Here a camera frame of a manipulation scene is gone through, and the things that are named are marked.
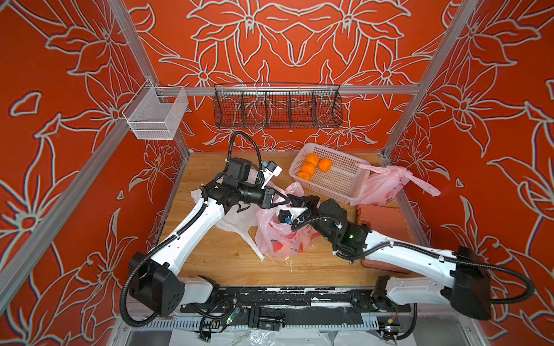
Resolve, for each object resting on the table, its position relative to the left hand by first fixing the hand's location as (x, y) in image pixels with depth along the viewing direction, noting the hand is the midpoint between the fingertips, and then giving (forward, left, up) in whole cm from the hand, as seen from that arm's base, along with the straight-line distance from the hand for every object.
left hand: (287, 200), depth 68 cm
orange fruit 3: (+33, -10, -20) cm, 41 cm away
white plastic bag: (+6, +20, -26) cm, 33 cm away
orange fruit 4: (+29, -8, -22) cm, 37 cm away
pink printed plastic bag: (+18, -39, -10) cm, 45 cm away
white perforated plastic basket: (+32, -30, -26) cm, 51 cm away
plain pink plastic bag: (-7, +3, -15) cm, 17 cm away
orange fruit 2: (+36, -19, -21) cm, 46 cm away
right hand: (+5, -1, +1) cm, 5 cm away
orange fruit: (+39, -12, -20) cm, 46 cm away
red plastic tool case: (+7, -43, -23) cm, 49 cm away
